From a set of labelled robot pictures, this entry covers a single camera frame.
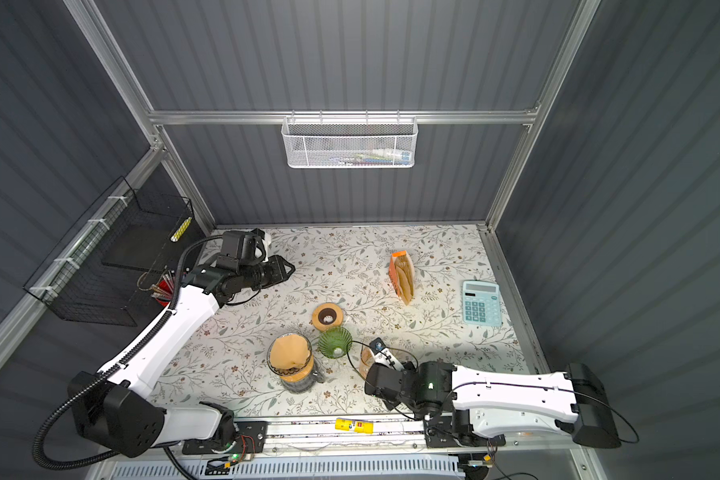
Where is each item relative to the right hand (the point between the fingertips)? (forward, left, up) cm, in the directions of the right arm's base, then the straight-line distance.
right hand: (387, 384), depth 75 cm
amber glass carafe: (+3, +5, +10) cm, 12 cm away
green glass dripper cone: (+13, +15, -6) cm, 20 cm away
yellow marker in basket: (+35, +56, +21) cm, 70 cm away
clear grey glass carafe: (+2, +18, 0) cm, 18 cm away
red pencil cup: (+24, +64, +8) cm, 69 cm away
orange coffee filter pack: (+33, -6, +1) cm, 34 cm away
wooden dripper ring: (+22, +18, -6) cm, 29 cm away
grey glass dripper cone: (+1, +22, +8) cm, 24 cm away
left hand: (+25, +25, +16) cm, 39 cm away
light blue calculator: (+27, -32, -7) cm, 42 cm away
